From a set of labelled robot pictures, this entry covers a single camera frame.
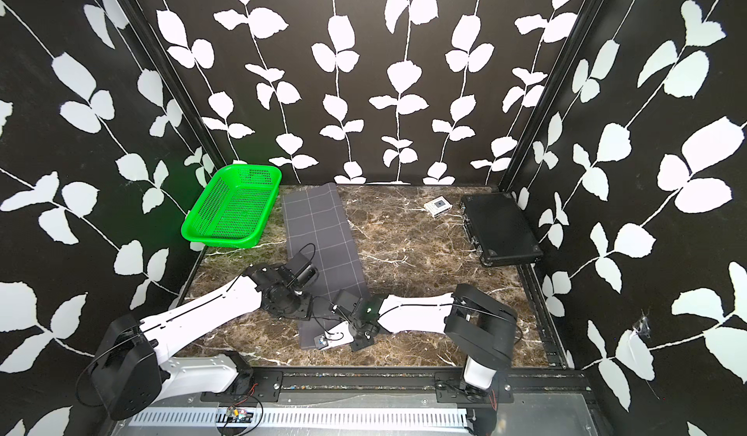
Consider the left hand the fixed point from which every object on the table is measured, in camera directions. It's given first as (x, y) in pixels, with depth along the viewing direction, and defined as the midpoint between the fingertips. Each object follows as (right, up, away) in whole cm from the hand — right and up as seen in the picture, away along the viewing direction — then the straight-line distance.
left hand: (306, 308), depth 81 cm
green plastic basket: (-39, +29, +36) cm, 60 cm away
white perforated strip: (+3, -24, -11) cm, 26 cm away
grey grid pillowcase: (-4, +26, +30) cm, 39 cm away
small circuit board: (-14, -23, -10) cm, 29 cm away
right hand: (+11, -6, +2) cm, 13 cm away
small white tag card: (+44, +30, +32) cm, 62 cm away
